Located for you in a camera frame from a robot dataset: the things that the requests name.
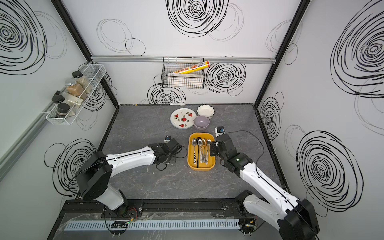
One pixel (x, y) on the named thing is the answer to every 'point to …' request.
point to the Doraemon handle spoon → (200, 143)
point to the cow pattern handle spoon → (194, 142)
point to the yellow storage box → (211, 161)
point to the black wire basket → (194, 80)
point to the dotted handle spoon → (209, 141)
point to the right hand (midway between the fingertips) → (213, 143)
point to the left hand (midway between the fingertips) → (171, 157)
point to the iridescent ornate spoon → (204, 142)
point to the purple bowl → (201, 122)
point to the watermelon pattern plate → (183, 118)
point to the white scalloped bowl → (205, 110)
